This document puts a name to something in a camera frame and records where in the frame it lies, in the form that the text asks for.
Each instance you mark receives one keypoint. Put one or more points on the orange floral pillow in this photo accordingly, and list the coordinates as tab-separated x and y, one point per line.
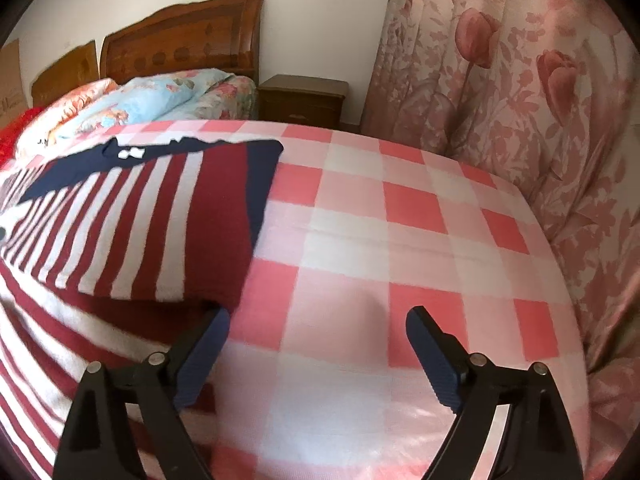
40	132

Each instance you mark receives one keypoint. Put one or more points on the small wooden headboard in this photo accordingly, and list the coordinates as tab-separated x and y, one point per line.
75	68

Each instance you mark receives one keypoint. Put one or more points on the pink floral curtain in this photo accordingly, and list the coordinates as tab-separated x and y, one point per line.
545	94

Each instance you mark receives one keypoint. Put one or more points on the dark wooden nightstand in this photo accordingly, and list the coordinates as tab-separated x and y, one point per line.
302	100

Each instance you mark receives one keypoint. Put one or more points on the light blue floral pillow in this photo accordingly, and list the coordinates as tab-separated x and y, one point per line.
139	100

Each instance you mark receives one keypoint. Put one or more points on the light wooden cabinet door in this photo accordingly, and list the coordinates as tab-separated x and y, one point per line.
12	96

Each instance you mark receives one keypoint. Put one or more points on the red white striped sweater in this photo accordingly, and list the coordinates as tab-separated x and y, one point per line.
108	255

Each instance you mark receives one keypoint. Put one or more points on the red floral blanket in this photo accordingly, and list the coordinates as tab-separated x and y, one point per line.
10	133

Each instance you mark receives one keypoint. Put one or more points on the large wooden headboard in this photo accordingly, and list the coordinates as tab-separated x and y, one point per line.
220	34

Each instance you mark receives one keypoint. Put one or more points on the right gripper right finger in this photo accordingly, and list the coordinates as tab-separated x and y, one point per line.
537	441

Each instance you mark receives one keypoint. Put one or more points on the pink checkered bed sheet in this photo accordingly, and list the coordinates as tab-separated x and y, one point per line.
317	379

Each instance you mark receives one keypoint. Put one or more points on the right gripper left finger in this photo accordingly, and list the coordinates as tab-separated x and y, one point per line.
97	441

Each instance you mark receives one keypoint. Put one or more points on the floral quilt under pillow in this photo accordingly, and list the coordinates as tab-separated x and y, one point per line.
217	95

